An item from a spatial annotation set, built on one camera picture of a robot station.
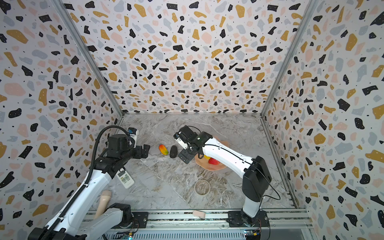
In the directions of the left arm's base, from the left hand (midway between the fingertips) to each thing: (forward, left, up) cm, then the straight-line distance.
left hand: (140, 142), depth 78 cm
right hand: (-1, -25, -4) cm, 25 cm away
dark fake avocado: (+6, -14, -20) cm, 25 cm away
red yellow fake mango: (+7, -8, -19) cm, 21 cm away
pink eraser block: (-30, -30, -20) cm, 47 cm away
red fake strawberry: (-2, -40, -18) cm, 44 cm away
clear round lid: (-16, -32, -22) cm, 42 cm away
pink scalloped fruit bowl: (-2, -34, -20) cm, 40 cm away
